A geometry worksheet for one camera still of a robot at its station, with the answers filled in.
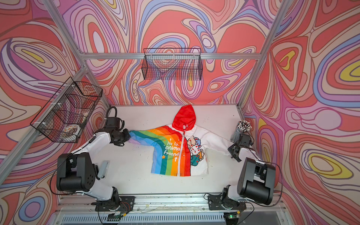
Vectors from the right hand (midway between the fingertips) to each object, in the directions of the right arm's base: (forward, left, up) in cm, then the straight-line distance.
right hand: (233, 154), depth 91 cm
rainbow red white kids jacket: (+5, +34, 0) cm, 35 cm away
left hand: (+11, +68, +8) cm, 70 cm away
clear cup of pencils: (+9, -4, +18) cm, 20 cm away
